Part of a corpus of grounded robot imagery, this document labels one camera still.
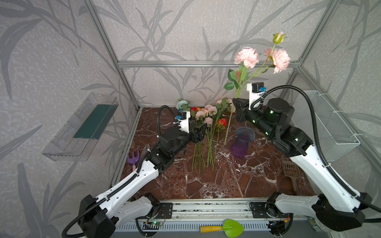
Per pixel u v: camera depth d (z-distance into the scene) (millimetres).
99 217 371
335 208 398
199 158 911
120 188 424
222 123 1046
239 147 861
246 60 461
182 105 1087
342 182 375
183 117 578
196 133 603
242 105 517
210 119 1050
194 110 1079
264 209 736
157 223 706
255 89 459
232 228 676
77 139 634
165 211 726
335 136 601
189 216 725
